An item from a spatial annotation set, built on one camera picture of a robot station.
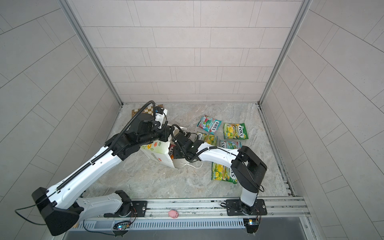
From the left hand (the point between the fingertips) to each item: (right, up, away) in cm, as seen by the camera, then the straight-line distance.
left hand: (178, 127), depth 68 cm
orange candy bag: (-4, -12, +5) cm, 14 cm away
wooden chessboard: (-28, +9, +40) cm, 50 cm away
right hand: (-4, -17, +15) cm, 23 cm away
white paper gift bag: (-10, -11, +4) cm, 16 cm away
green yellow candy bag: (+33, -5, +29) cm, 44 cm away
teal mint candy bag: (+16, 0, +33) cm, 37 cm away
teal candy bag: (+31, -13, +23) cm, 41 cm away
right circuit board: (+34, -45, 0) cm, 56 cm away
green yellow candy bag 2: (+22, -26, +12) cm, 36 cm away
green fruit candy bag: (+16, -10, +26) cm, 32 cm away
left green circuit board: (-24, -42, -4) cm, 49 cm away
